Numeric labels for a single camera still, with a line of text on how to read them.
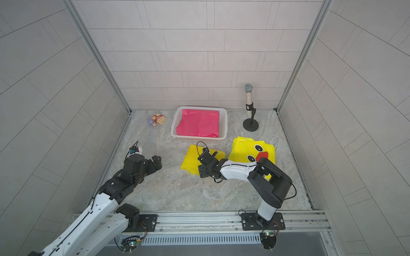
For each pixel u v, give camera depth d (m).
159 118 1.09
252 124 1.08
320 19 0.74
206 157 0.70
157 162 0.70
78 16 0.74
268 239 0.69
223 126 0.99
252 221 0.68
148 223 0.71
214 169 0.66
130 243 0.65
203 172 0.79
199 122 0.97
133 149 0.67
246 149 0.95
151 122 1.06
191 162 0.92
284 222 0.71
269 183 0.46
